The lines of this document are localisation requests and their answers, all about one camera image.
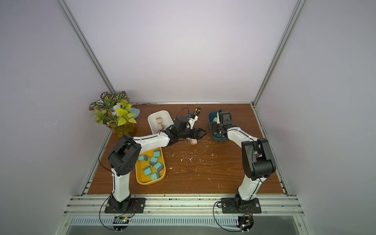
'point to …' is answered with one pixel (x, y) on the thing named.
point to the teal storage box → (215, 137)
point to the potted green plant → (113, 110)
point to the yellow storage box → (155, 176)
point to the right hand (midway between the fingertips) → (217, 122)
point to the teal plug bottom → (158, 166)
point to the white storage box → (167, 120)
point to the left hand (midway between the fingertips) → (205, 132)
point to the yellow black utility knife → (197, 111)
